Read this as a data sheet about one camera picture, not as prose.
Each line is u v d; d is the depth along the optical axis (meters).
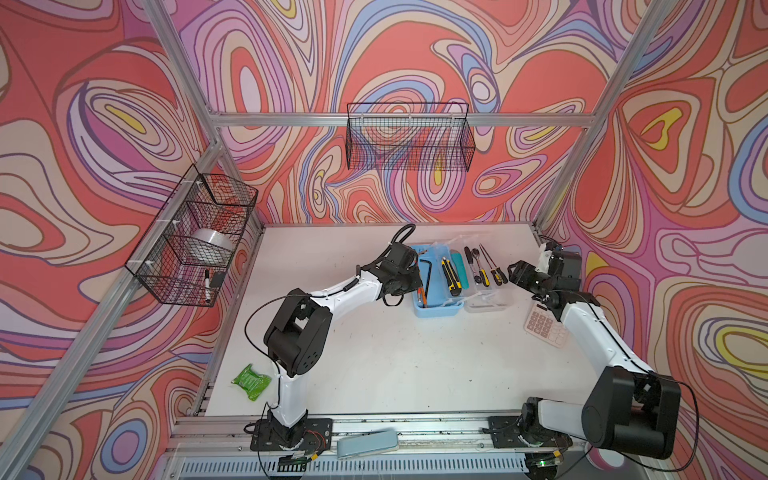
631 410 0.41
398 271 0.72
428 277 1.04
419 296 0.99
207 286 0.72
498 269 0.93
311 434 0.73
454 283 0.93
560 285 0.65
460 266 0.97
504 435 0.73
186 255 0.72
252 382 0.80
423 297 0.98
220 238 0.74
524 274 0.76
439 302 0.94
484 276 0.90
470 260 0.94
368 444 0.71
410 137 0.97
